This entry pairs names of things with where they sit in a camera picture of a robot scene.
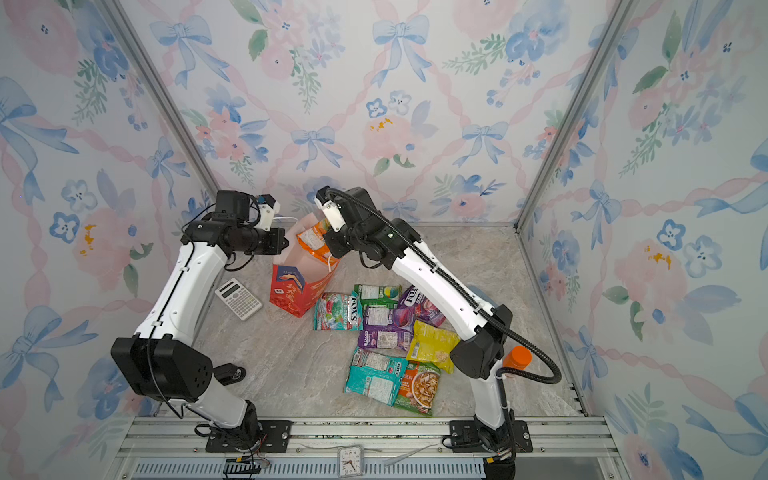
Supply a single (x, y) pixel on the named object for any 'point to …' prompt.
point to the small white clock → (350, 461)
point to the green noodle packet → (419, 387)
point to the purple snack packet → (387, 327)
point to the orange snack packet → (314, 242)
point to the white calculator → (239, 299)
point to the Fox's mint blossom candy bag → (339, 312)
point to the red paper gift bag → (298, 273)
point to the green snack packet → (379, 295)
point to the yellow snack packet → (431, 344)
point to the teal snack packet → (375, 375)
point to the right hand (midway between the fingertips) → (330, 228)
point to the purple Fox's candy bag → (424, 309)
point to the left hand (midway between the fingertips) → (288, 238)
